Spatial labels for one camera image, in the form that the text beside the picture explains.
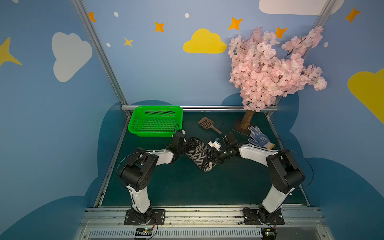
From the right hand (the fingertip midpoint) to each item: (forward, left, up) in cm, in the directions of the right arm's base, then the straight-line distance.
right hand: (208, 160), depth 88 cm
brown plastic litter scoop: (+35, 0, -7) cm, 36 cm away
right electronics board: (-33, -31, -10) cm, 47 cm away
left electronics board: (-37, +31, -9) cm, 49 cm away
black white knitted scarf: (+3, +6, +2) cm, 7 cm away
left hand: (+13, +8, +1) cm, 15 cm away
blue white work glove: (+23, -38, -8) cm, 45 cm away
